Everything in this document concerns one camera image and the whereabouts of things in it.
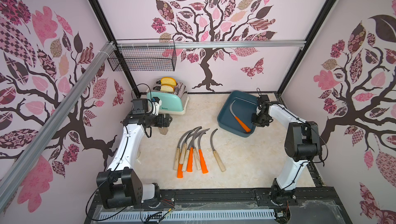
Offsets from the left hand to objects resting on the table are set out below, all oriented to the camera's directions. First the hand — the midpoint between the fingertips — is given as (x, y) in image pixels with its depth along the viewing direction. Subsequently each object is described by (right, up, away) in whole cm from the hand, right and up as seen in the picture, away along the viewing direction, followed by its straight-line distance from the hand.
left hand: (163, 121), depth 82 cm
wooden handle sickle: (+7, -21, +5) cm, 22 cm away
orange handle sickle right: (+23, -26, +1) cm, 35 cm away
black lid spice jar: (-3, -7, +12) cm, 14 cm away
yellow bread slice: (-1, +25, +18) cm, 31 cm away
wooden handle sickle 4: (+30, -21, +5) cm, 37 cm away
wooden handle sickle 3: (+17, -16, +10) cm, 25 cm away
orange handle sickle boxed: (+51, -7, +15) cm, 54 cm away
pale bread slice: (-1, +20, +15) cm, 25 cm away
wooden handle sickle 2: (+11, -17, +6) cm, 21 cm away
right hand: (+56, -2, +14) cm, 57 cm away
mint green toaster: (+2, +11, +15) cm, 19 cm away
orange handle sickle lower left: (+10, -27, -1) cm, 28 cm away
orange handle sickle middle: (+14, -25, +1) cm, 29 cm away
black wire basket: (-25, +46, +40) cm, 66 cm away
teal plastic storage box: (+46, +3, +25) cm, 52 cm away
